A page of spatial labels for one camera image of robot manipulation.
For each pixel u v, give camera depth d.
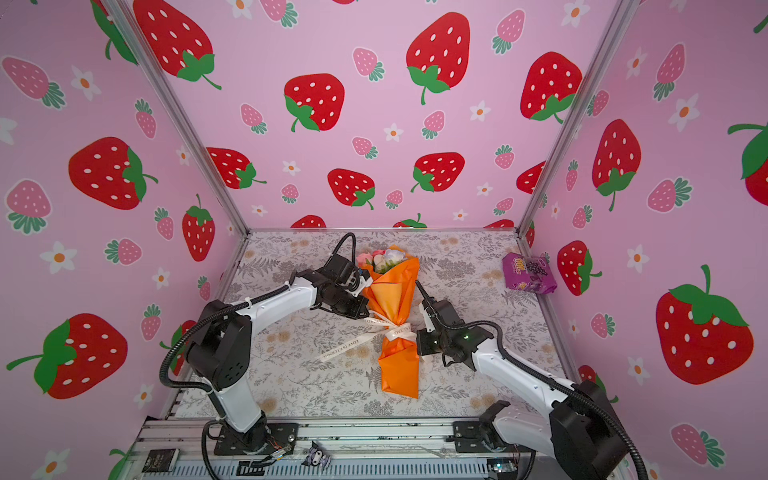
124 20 0.69
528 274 1.01
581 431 0.40
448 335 0.64
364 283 0.84
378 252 1.08
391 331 0.84
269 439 0.73
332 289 0.70
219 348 0.48
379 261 1.04
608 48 0.73
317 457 0.70
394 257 1.03
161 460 0.70
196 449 0.73
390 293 0.91
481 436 0.66
